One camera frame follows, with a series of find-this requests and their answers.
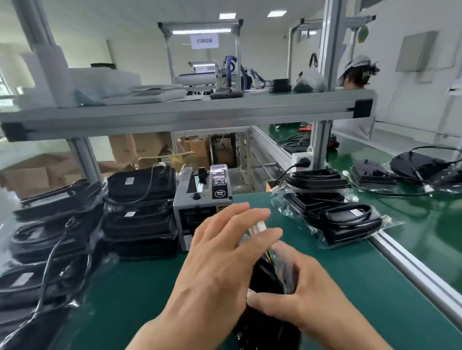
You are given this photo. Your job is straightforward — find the white flat scale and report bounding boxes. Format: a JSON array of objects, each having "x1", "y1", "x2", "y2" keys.
[{"x1": 100, "y1": 85, "x2": 188, "y2": 107}]

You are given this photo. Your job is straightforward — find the unbagged black lamps with cables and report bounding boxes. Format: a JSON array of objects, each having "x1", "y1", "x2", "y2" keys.
[{"x1": 347, "y1": 144, "x2": 462, "y2": 196}]

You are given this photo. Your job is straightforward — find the grey barcode scanner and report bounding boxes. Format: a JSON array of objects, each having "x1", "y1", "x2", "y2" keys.
[{"x1": 292, "y1": 67, "x2": 327, "y2": 95}]

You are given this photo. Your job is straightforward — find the bundle of black cables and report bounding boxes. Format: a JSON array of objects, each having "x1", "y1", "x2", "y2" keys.
[{"x1": 278, "y1": 132, "x2": 314, "y2": 153}]

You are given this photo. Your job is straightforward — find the person's left hand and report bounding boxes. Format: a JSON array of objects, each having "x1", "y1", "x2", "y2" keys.
[{"x1": 152, "y1": 200, "x2": 287, "y2": 350}]

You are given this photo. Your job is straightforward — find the group of bagged black lamps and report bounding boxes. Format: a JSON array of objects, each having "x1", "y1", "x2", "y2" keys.
[{"x1": 272, "y1": 165, "x2": 393, "y2": 252}]

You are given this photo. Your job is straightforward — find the grey tape dispenser machine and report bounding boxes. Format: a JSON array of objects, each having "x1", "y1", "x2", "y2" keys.
[{"x1": 172, "y1": 164, "x2": 235, "y2": 253}]

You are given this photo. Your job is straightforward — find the grey wall electrical box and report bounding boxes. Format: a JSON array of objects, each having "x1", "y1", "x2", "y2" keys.
[{"x1": 394, "y1": 31, "x2": 440, "y2": 72}]

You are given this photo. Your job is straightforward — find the person's right hand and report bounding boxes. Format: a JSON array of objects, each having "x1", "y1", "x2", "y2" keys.
[{"x1": 244, "y1": 238, "x2": 374, "y2": 350}]

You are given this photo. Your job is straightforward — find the black cup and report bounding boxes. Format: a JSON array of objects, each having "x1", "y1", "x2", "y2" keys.
[{"x1": 270, "y1": 79, "x2": 293, "y2": 94}]

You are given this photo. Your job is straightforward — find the aluminium table edge rail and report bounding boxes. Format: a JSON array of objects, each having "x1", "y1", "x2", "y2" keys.
[{"x1": 369, "y1": 229, "x2": 462, "y2": 346}]

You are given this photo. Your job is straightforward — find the aluminium workstation frame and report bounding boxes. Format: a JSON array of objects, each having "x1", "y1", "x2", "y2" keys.
[
  {"x1": 285, "y1": 15, "x2": 380, "y2": 81},
  {"x1": 158, "y1": 19, "x2": 246, "y2": 97}
]

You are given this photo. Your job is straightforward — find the white handset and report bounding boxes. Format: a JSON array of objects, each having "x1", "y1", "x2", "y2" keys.
[{"x1": 73, "y1": 87, "x2": 103, "y2": 107}]

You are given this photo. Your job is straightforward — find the white box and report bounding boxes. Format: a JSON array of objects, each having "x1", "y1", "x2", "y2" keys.
[{"x1": 69, "y1": 65, "x2": 143, "y2": 96}]

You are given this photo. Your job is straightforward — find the white hanging sign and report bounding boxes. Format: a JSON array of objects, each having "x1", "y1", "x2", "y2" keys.
[{"x1": 190, "y1": 33, "x2": 220, "y2": 50}]

